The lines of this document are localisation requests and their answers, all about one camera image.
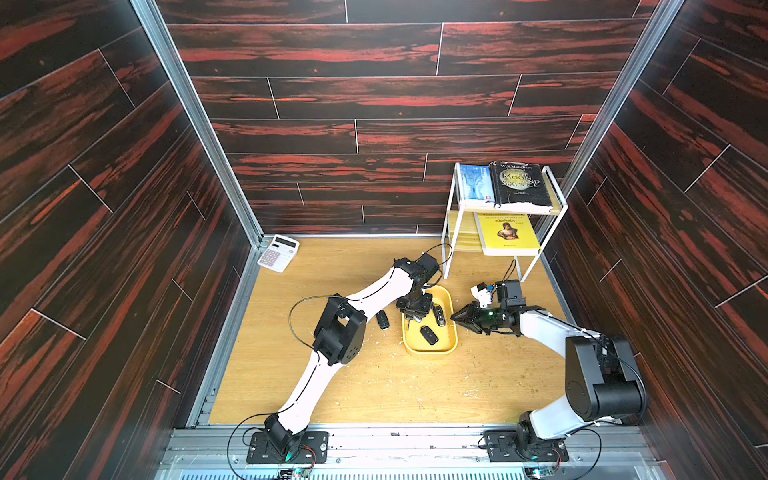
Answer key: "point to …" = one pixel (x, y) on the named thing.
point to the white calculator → (280, 254)
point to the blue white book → (477, 185)
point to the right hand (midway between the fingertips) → (458, 317)
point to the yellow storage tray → (413, 340)
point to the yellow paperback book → (507, 235)
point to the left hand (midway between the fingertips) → (424, 315)
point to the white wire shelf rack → (460, 230)
